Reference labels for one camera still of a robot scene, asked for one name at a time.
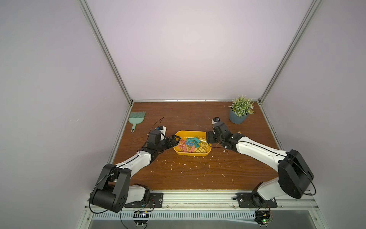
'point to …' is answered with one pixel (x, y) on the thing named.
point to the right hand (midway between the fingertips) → (212, 132)
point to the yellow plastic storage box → (192, 142)
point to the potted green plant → (240, 107)
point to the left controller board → (140, 217)
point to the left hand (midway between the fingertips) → (177, 139)
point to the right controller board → (262, 217)
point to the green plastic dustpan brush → (136, 118)
